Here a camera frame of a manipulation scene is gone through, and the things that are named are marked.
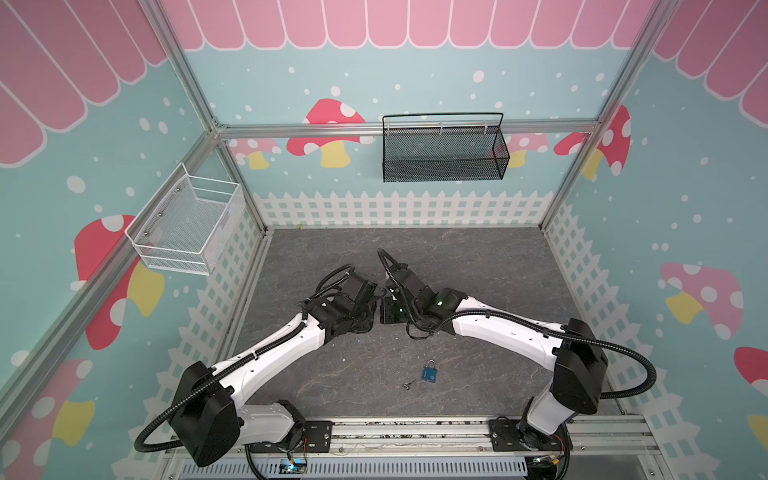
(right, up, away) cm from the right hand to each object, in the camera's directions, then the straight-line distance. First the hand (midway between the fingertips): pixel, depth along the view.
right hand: (377, 308), depth 79 cm
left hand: (0, 0, +2) cm, 3 cm away
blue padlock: (+15, -19, +5) cm, 25 cm away
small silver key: (+8, -22, +4) cm, 24 cm away
